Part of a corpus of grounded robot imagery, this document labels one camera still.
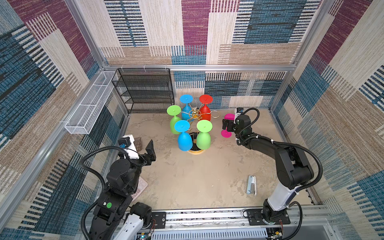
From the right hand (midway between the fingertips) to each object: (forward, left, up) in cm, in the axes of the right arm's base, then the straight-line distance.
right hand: (229, 121), depth 96 cm
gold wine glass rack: (-7, +21, +15) cm, 27 cm away
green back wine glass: (-5, +32, +16) cm, 37 cm away
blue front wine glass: (-19, +28, +8) cm, 34 cm away
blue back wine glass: (+4, +26, +16) cm, 31 cm away
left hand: (-26, +44, +21) cm, 55 cm away
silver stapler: (-37, -7, -11) cm, 40 cm away
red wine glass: (0, +16, +10) cm, 19 cm away
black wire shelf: (+28, +57, +5) cm, 64 cm away
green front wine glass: (-18, +18, +9) cm, 27 cm away
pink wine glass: (-1, +1, -12) cm, 12 cm away
